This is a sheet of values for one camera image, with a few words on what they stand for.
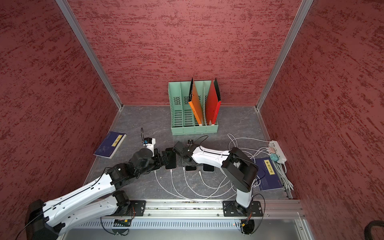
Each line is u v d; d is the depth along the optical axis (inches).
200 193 31.3
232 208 29.0
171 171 33.7
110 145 37.5
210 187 31.9
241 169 19.2
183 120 43.5
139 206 29.4
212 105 39.4
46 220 15.6
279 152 36.5
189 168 33.4
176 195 30.6
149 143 26.5
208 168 34.5
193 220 28.9
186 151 25.3
